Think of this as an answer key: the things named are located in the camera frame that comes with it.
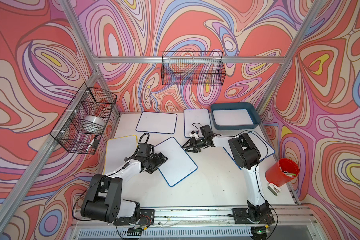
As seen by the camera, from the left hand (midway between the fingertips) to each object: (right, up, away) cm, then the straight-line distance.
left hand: (165, 162), depth 89 cm
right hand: (+12, +5, +7) cm, 15 cm away
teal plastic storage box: (+63, +38, +27) cm, 79 cm away
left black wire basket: (-44, +37, -5) cm, 57 cm away
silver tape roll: (-33, +23, -20) cm, 44 cm away
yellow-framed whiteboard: (-35, +5, +15) cm, 39 cm away
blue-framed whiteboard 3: (+49, +29, +25) cm, 62 cm away
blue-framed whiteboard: (-7, +25, +27) cm, 37 cm away
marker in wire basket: (-35, +14, -17) cm, 41 cm away
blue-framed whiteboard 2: (+20, +27, +27) cm, 43 cm away
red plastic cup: (+67, -4, -6) cm, 68 cm away
